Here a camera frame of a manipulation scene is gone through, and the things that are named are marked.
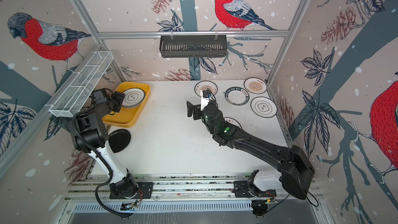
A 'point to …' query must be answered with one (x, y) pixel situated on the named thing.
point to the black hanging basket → (193, 46)
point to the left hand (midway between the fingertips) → (122, 95)
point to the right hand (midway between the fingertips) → (193, 102)
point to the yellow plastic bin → (127, 115)
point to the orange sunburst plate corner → (255, 85)
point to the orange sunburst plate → (203, 85)
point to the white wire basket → (94, 67)
